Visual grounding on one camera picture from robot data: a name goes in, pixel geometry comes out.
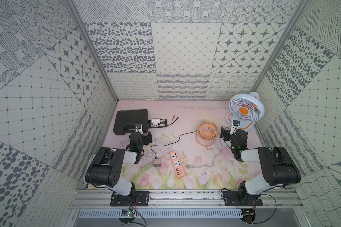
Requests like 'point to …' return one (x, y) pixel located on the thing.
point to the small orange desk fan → (206, 133)
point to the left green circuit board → (127, 215)
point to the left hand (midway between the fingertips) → (141, 131)
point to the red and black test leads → (172, 120)
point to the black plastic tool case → (125, 120)
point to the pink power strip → (177, 164)
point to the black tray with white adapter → (157, 123)
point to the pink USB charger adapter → (157, 163)
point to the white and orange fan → (246, 108)
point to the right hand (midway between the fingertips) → (229, 129)
